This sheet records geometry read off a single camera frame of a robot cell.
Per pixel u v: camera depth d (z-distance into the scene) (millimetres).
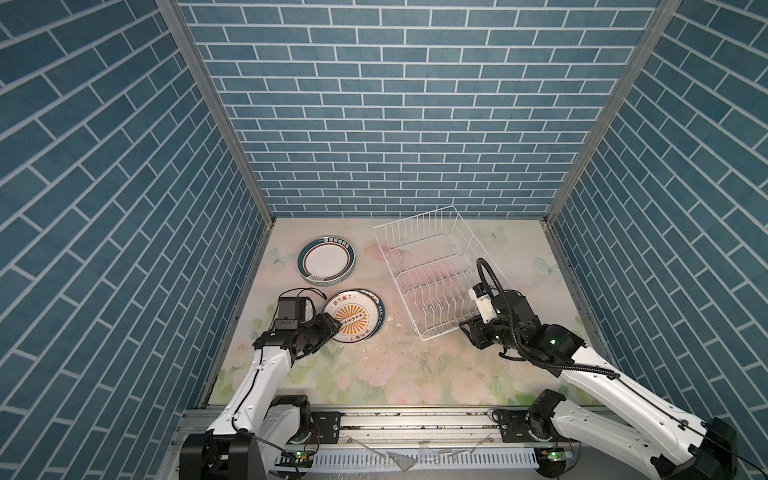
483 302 691
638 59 783
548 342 533
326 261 1027
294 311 661
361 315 910
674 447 407
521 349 556
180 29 722
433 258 1052
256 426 442
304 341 649
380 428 753
